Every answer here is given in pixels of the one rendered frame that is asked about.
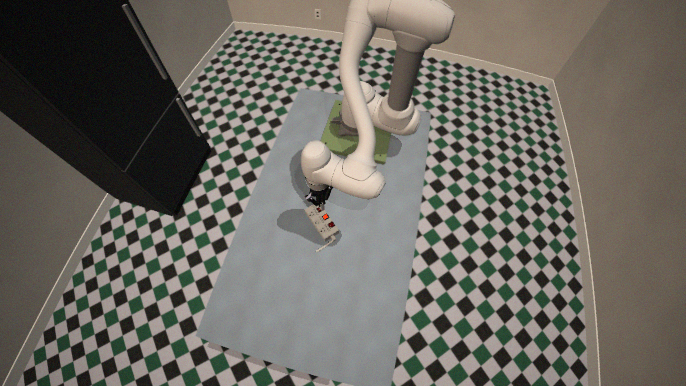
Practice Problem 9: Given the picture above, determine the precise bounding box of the beige power strip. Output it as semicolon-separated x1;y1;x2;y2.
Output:
305;204;339;252

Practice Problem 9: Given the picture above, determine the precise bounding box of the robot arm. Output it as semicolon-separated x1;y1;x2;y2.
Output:
301;0;455;199

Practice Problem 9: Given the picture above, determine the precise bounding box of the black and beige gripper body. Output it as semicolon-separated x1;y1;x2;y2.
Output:
309;186;329;197

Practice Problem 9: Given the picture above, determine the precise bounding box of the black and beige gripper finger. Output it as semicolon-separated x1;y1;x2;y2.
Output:
321;186;333;210
305;193;323;211

